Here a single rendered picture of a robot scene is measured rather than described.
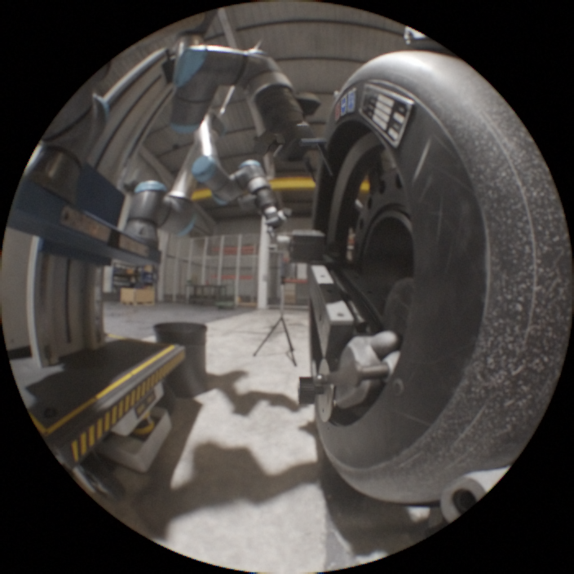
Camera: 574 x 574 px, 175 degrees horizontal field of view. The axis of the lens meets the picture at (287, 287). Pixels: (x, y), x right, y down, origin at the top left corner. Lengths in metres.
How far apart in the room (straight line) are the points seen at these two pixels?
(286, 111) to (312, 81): 7.93
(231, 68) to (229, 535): 0.95
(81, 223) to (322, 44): 7.80
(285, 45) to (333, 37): 1.52
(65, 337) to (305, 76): 8.32
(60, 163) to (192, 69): 0.31
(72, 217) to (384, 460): 0.59
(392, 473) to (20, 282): 0.89
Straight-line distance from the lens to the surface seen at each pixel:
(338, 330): 0.24
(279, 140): 0.33
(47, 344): 0.71
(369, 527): 0.61
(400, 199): 0.37
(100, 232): 0.57
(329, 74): 8.17
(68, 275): 0.79
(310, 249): 0.45
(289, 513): 0.60
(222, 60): 0.43
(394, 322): 0.22
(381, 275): 0.55
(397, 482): 0.15
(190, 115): 0.49
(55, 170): 0.49
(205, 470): 0.70
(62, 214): 0.49
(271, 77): 0.42
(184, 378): 1.01
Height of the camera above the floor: 0.55
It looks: 3 degrees up
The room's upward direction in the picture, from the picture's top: 2 degrees clockwise
